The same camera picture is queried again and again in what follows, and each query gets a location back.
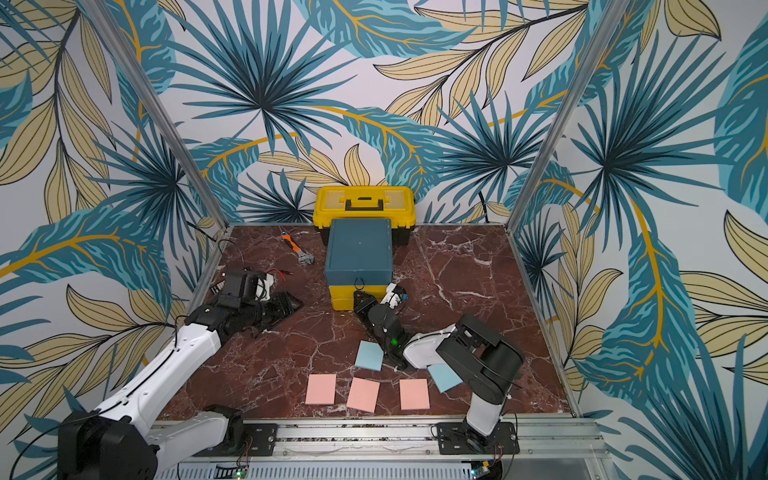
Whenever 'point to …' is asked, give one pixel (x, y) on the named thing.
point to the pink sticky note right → (414, 394)
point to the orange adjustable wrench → (303, 258)
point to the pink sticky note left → (321, 389)
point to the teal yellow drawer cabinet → (358, 258)
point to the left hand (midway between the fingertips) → (297, 311)
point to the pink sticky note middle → (363, 394)
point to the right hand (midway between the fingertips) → (352, 293)
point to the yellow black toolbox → (367, 202)
